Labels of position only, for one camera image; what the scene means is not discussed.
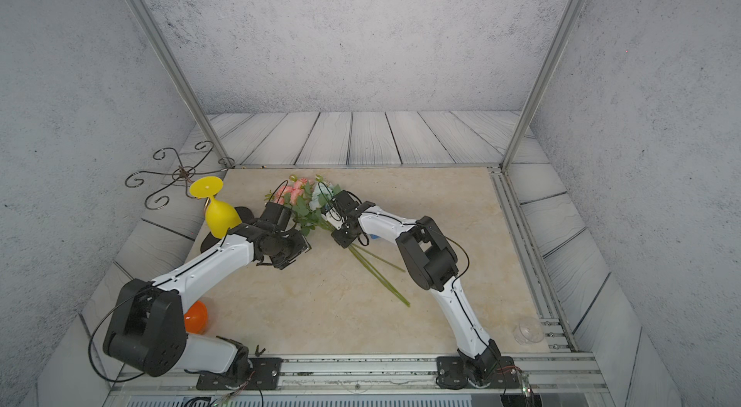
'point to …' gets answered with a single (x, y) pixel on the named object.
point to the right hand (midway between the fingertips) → (342, 237)
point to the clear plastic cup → (529, 331)
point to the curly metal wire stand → (185, 174)
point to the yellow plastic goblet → (219, 217)
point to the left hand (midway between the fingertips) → (311, 250)
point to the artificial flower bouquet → (308, 200)
